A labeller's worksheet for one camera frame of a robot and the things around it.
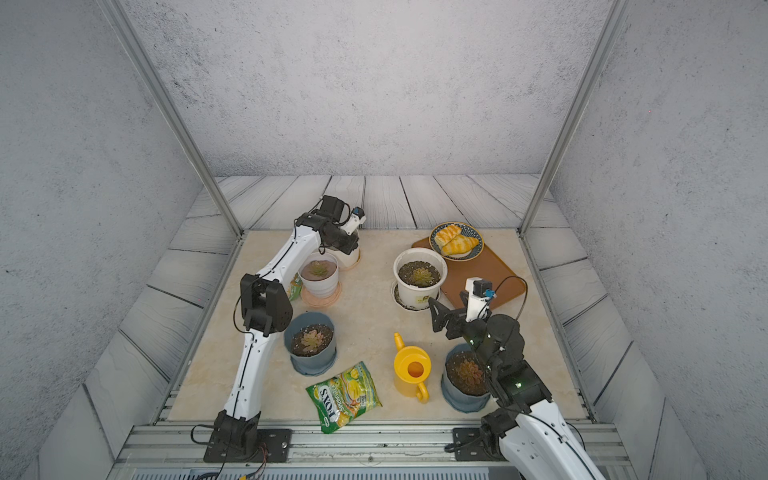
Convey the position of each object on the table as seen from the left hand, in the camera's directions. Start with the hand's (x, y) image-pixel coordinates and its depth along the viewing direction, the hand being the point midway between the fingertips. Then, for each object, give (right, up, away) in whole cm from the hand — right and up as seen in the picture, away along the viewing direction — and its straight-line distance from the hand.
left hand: (361, 243), depth 102 cm
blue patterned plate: (+40, +6, +17) cm, 44 cm away
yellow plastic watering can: (+16, -32, -26) cm, 44 cm away
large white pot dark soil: (+18, -10, -8) cm, 22 cm away
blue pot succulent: (-12, -27, -19) cm, 35 cm away
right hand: (+24, -13, -30) cm, 41 cm away
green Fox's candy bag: (-3, -41, -23) cm, 47 cm away
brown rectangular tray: (+43, -8, +7) cm, 45 cm away
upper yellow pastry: (+31, +4, +12) cm, 33 cm away
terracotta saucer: (-12, -19, -3) cm, 23 cm away
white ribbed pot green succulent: (-6, -6, +3) cm, 9 cm away
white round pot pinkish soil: (-12, -10, -7) cm, 18 cm away
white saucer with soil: (+13, -20, -3) cm, 24 cm away
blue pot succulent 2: (+28, -35, -28) cm, 53 cm away
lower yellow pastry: (+35, 0, +8) cm, 36 cm away
